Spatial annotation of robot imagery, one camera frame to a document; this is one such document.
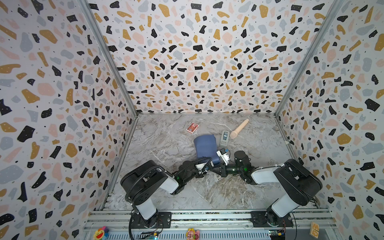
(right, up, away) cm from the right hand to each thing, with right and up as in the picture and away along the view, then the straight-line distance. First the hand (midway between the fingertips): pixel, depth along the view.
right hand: (209, 168), depth 83 cm
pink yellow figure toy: (-9, -26, -15) cm, 31 cm away
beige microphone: (+18, +17, +23) cm, 34 cm away
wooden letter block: (+50, -26, -12) cm, 57 cm away
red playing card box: (-11, +22, +29) cm, 38 cm away
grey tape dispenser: (+11, +15, +20) cm, 28 cm away
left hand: (-2, +4, +4) cm, 6 cm away
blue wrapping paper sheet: (-2, +10, +11) cm, 15 cm away
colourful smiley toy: (-50, -27, -14) cm, 59 cm away
